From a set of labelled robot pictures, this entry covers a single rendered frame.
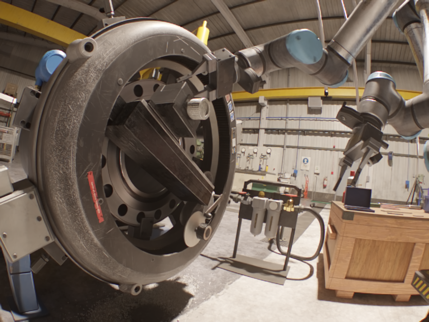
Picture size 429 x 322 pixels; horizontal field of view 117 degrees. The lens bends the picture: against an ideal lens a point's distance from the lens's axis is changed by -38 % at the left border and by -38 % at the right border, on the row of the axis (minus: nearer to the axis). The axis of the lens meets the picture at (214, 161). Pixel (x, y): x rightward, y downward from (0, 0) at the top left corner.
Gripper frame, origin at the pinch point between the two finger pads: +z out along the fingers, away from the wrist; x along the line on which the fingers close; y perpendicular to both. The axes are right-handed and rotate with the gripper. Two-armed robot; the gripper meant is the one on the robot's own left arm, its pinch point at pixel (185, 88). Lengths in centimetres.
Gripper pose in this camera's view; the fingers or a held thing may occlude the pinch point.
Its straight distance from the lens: 53.7
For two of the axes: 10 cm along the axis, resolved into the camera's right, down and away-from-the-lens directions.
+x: 0.0, -4.5, -8.9
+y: -5.4, -7.5, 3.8
